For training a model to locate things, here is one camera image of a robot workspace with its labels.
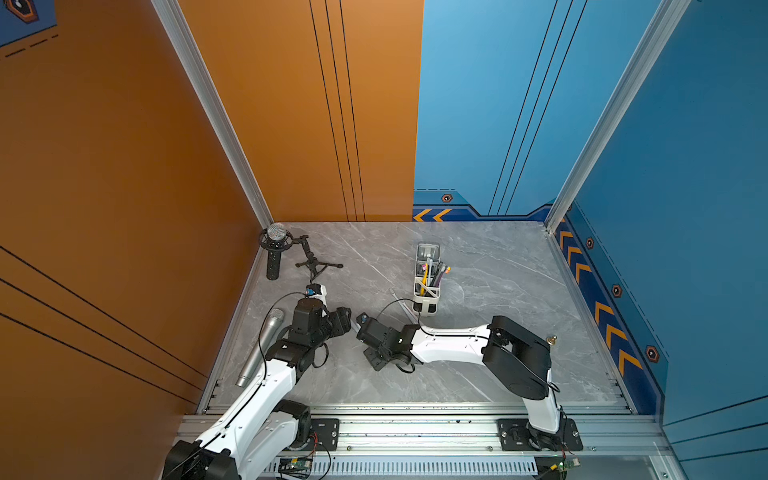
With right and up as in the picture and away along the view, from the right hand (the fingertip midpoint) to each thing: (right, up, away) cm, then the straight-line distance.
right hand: (373, 351), depth 88 cm
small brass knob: (+53, +4, -1) cm, 53 cm away
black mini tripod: (-20, +24, +12) cm, 34 cm away
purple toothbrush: (+20, +21, +1) cm, 29 cm away
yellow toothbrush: (+16, +24, 0) cm, 29 cm away
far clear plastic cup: (+18, +30, +14) cm, 38 cm away
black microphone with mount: (-28, +33, -4) cm, 43 cm away
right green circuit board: (+46, -21, -18) cm, 54 cm away
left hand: (-8, +13, -3) cm, 16 cm away
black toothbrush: (+19, +23, +1) cm, 30 cm away
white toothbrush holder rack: (+16, +19, +2) cm, 25 cm away
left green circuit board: (-17, -21, -16) cm, 32 cm away
